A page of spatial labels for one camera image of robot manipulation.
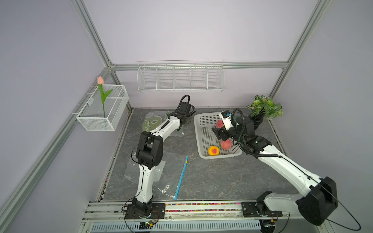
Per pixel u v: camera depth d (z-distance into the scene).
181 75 0.99
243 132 0.57
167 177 0.85
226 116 0.65
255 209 0.73
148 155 0.56
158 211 0.73
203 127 1.08
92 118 0.67
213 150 0.89
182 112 0.79
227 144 0.91
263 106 0.86
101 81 0.79
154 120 0.99
